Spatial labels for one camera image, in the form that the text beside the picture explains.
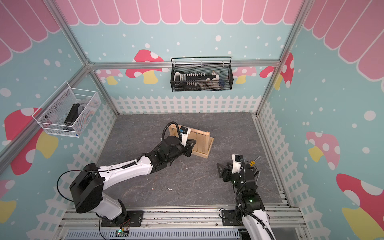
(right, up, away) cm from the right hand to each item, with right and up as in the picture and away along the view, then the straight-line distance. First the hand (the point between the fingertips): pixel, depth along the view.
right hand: (221, 163), depth 81 cm
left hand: (-15, +11, 0) cm, 19 cm away
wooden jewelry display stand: (-9, +12, +5) cm, 16 cm away
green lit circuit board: (-52, -32, -8) cm, 61 cm away
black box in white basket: (-72, +24, -11) cm, 77 cm away
